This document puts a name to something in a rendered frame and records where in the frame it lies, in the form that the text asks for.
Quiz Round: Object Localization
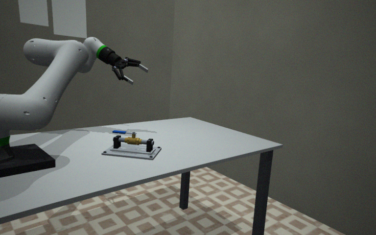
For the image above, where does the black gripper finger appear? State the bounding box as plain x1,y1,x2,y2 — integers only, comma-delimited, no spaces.
112,62,133,85
121,57,148,73

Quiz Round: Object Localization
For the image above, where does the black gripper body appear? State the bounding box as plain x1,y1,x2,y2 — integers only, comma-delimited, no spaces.
107,53,127,69

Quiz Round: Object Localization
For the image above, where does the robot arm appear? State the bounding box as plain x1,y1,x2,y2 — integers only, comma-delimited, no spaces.
0,37,115,164

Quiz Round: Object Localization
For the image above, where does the brass ball valve with blue handle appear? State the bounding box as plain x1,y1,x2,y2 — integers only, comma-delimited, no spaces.
110,130,155,155

